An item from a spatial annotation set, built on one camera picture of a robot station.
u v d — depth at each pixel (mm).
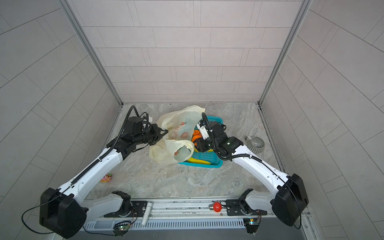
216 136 573
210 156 889
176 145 640
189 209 723
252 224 678
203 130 691
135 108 669
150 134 659
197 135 749
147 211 694
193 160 843
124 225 642
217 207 702
